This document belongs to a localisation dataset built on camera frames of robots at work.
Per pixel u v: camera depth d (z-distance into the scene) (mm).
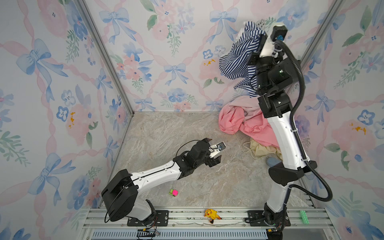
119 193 410
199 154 586
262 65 468
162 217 747
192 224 733
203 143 712
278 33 386
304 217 741
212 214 718
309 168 439
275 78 427
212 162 699
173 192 799
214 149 651
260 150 925
